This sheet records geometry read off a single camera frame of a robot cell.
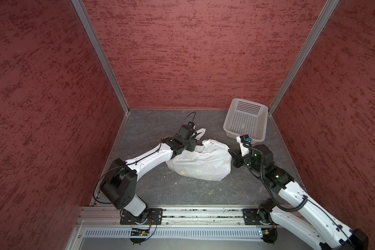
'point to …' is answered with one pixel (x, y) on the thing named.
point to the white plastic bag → (211, 160)
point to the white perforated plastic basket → (247, 117)
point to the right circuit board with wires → (270, 235)
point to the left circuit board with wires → (136, 232)
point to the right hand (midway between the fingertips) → (228, 153)
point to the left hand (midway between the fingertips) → (189, 143)
